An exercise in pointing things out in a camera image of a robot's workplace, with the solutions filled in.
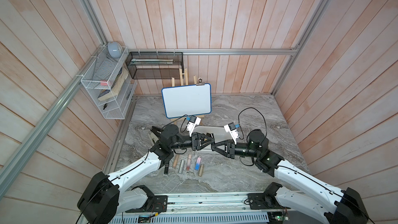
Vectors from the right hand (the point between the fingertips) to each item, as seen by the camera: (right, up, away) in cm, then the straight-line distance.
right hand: (212, 147), depth 68 cm
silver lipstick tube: (-15, -13, +18) cm, 27 cm away
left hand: (-1, +2, 0) cm, 2 cm away
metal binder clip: (-5, +32, +21) cm, 39 cm away
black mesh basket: (-35, +48, +36) cm, 69 cm away
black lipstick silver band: (-24, -16, +16) cm, 33 cm away
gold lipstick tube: (-5, -17, +15) cm, 23 cm away
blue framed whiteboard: (-12, +23, +23) cm, 34 cm away
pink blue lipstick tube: (-7, -15, +17) cm, 24 cm away
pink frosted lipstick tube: (-11, -13, +18) cm, 25 cm away
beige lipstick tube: (-19, -12, +19) cm, 29 cm away
